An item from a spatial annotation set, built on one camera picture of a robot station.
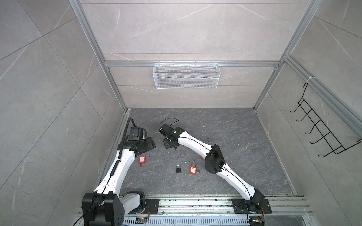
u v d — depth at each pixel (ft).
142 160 2.90
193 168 2.81
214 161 2.12
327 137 2.11
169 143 2.90
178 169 2.81
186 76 3.30
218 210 2.40
